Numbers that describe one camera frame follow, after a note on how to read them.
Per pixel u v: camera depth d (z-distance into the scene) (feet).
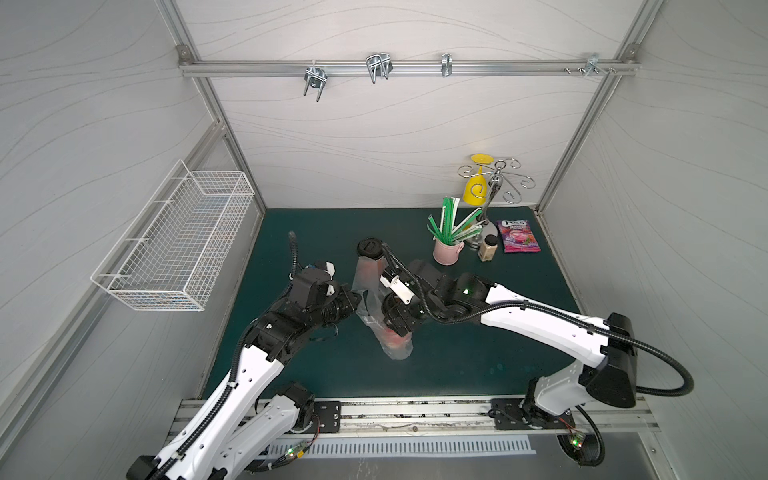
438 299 1.76
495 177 2.97
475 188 3.68
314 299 1.76
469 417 2.46
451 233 3.30
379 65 2.51
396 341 2.50
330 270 2.24
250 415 1.48
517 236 3.60
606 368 1.31
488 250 3.29
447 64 2.56
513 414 2.42
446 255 3.30
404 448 2.30
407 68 2.57
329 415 2.42
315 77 2.59
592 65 2.51
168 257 2.22
